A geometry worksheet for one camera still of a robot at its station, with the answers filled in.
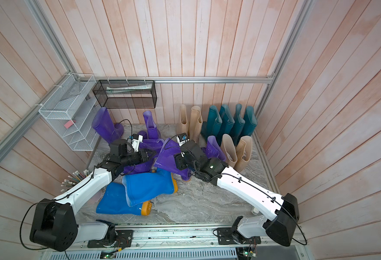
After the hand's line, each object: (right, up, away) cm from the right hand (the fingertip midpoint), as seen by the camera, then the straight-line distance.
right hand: (179, 153), depth 75 cm
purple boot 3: (-16, +3, +13) cm, 21 cm away
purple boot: (-44, +15, +16) cm, 49 cm away
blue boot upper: (-18, -17, +2) cm, 25 cm away
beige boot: (+9, +15, +16) cm, 24 cm away
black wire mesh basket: (-36, +37, +30) cm, 59 cm away
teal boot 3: (+25, +17, +13) cm, 33 cm away
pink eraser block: (-58, +15, +8) cm, 61 cm away
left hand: (-12, -1, +7) cm, 14 cm away
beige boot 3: (+31, +1, 0) cm, 31 cm away
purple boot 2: (-14, +11, +11) cm, 21 cm away
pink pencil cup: (-51, -12, +3) cm, 53 cm away
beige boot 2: (+2, +13, +13) cm, 19 cm away
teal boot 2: (+19, +16, +14) cm, 29 cm away
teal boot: (+39, +16, +12) cm, 44 cm away
